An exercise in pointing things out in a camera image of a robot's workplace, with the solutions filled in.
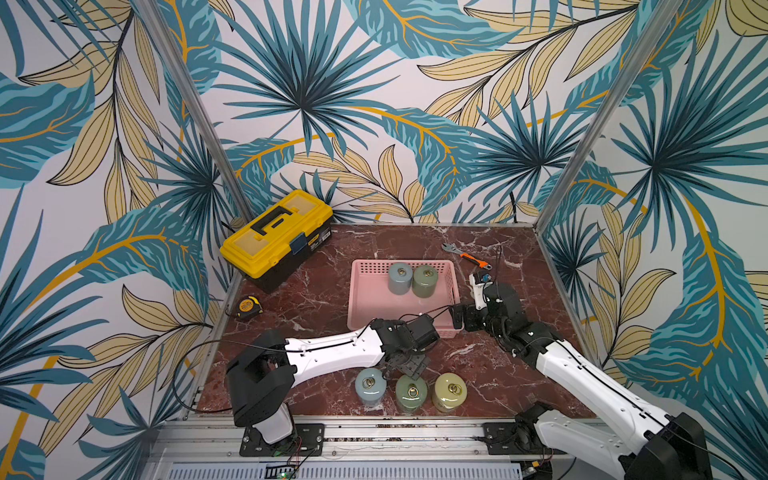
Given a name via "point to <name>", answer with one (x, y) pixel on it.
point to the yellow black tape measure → (249, 307)
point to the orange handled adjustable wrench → (453, 248)
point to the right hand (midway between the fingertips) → (466, 304)
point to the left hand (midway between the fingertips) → (406, 360)
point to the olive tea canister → (450, 391)
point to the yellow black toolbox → (279, 239)
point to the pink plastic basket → (369, 298)
